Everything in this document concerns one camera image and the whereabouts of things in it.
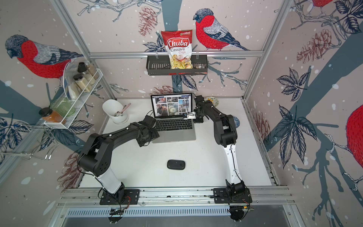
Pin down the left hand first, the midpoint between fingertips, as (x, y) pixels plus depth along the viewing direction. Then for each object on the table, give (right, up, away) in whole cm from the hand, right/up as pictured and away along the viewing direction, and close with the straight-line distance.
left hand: (155, 135), depth 94 cm
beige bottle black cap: (-36, +31, -17) cm, 51 cm away
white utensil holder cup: (-32, +18, +9) cm, 38 cm away
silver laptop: (+8, +17, +9) cm, 21 cm away
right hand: (+29, +10, +14) cm, 34 cm away
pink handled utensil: (-26, +15, +5) cm, 30 cm away
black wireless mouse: (+15, -16, -11) cm, 24 cm away
